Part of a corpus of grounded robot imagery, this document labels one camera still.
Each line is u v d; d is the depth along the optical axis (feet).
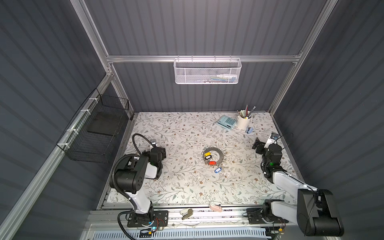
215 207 2.48
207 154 3.17
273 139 2.42
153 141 2.78
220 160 3.09
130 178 1.56
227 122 3.67
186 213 2.46
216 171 2.94
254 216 2.42
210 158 3.13
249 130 3.54
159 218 2.43
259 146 2.64
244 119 3.41
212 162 3.06
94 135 2.38
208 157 3.13
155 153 2.54
